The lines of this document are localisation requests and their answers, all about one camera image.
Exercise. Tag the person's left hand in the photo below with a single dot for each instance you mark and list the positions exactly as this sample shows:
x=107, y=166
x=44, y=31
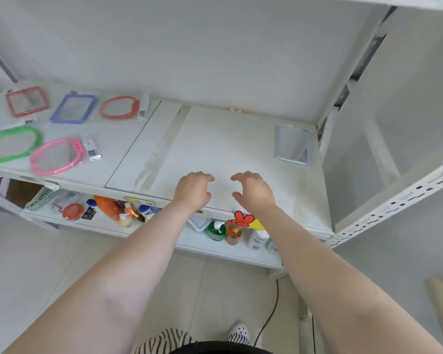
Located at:
x=192, y=193

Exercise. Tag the person's right hand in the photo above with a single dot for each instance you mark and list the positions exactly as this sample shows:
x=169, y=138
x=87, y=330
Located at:
x=256, y=195

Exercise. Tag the light blue rectangular mirror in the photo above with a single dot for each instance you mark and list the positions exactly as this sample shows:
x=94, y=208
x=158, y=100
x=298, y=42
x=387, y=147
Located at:
x=293, y=145

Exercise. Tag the red rectangular mirror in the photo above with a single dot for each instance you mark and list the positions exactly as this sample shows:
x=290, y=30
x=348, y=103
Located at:
x=26, y=102

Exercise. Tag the person's right forearm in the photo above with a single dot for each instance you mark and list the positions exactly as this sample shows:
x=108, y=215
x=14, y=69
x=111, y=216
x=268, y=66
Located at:
x=336, y=291

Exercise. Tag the person's left forearm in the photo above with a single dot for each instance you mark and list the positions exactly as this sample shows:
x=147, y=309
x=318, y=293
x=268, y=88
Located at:
x=114, y=291

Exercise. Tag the red yellow sticker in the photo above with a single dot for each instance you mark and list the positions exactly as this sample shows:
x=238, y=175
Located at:
x=243, y=219

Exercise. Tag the white grey box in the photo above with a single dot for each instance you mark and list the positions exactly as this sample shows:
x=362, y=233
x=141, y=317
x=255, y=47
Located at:
x=198, y=223

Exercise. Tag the green pump bottle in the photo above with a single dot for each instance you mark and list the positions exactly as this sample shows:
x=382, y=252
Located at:
x=216, y=232

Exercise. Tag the blue capped white bottle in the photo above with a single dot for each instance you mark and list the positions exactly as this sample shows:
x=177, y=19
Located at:
x=91, y=203
x=149, y=211

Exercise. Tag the orange pump bottle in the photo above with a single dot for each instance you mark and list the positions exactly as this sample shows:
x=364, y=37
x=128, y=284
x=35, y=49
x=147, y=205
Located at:
x=234, y=235

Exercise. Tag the clear tape strip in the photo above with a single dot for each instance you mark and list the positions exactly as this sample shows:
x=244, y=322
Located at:
x=162, y=147

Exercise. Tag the amber brown bottle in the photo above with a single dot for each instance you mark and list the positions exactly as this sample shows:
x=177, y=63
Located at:
x=133, y=213

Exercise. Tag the yellow pump bottle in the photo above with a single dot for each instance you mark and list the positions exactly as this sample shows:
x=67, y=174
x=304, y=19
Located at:
x=126, y=221

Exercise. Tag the small black package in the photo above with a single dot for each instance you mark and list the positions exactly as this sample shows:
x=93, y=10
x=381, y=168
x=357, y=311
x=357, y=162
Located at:
x=89, y=213

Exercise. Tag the orange round lid container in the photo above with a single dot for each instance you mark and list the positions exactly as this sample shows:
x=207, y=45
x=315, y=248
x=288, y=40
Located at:
x=73, y=212

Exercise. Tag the clear plastic package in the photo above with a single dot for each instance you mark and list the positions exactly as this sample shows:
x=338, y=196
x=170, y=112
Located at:
x=64, y=200

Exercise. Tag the white dotted shoe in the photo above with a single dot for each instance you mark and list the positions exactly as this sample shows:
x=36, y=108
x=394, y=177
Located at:
x=238, y=332

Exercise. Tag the mint green plastic rack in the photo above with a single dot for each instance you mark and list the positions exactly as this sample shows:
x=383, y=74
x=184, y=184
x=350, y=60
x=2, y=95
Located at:
x=40, y=199

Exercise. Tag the black white striped trousers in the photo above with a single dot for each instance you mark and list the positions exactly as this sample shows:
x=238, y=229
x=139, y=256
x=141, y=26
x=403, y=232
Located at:
x=158, y=342

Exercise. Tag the black printed shirt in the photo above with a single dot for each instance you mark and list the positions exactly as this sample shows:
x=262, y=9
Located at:
x=221, y=348

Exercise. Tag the brown cardboard box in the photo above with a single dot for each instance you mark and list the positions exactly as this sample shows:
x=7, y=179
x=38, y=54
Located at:
x=22, y=193

